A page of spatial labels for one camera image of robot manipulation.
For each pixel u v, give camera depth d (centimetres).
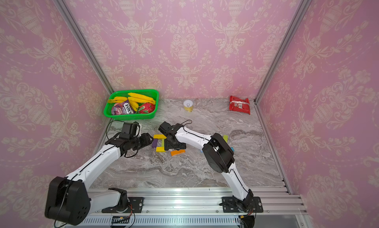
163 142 96
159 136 97
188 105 110
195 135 59
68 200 40
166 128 75
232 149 56
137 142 73
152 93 115
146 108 106
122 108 106
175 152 92
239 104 113
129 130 66
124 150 61
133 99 110
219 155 57
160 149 93
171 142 79
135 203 75
